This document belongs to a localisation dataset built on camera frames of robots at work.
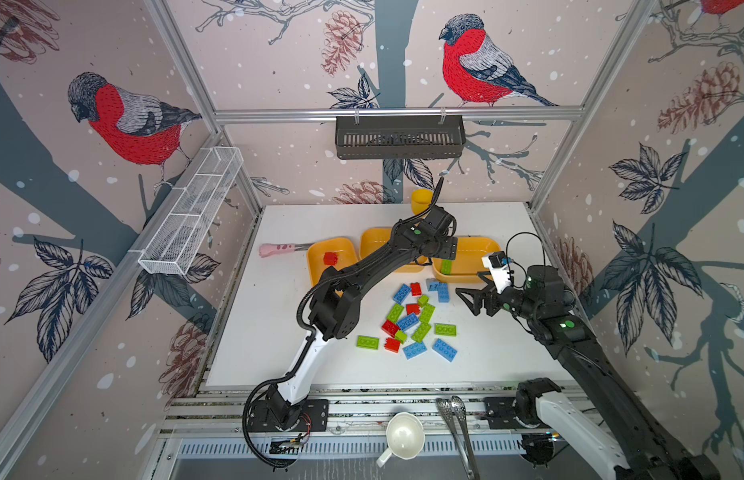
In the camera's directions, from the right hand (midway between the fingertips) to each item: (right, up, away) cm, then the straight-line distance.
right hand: (468, 284), depth 76 cm
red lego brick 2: (-13, -11, +16) cm, 23 cm away
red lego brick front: (-20, -19, +9) cm, 29 cm away
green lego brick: (0, +1, +25) cm, 25 cm away
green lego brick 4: (-9, -12, +16) cm, 22 cm away
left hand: (-3, +9, +13) cm, 16 cm away
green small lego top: (-9, -8, +16) cm, 21 cm away
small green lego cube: (-17, -17, +9) cm, 26 cm away
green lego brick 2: (-3, -16, +12) cm, 20 cm away
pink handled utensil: (-63, +8, +29) cm, 70 cm away
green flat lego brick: (-27, -19, +9) cm, 34 cm away
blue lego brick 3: (-15, -14, +14) cm, 25 cm away
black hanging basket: (-16, +48, +28) cm, 57 cm away
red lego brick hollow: (-20, -15, +12) cm, 28 cm away
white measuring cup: (-17, -36, -6) cm, 40 cm away
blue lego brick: (-16, -6, +19) cm, 26 cm away
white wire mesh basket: (-74, +11, -5) cm, 75 cm away
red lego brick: (-41, +4, +25) cm, 48 cm away
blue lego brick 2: (-4, -20, +7) cm, 22 cm away
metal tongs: (-5, -30, -6) cm, 31 cm away
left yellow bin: (-36, +8, +28) cm, 47 cm away
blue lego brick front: (-13, -20, +7) cm, 25 cm away
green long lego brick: (-11, -16, +11) cm, 23 cm away
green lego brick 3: (-18, -12, +16) cm, 27 cm away
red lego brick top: (-11, -5, +21) cm, 24 cm away
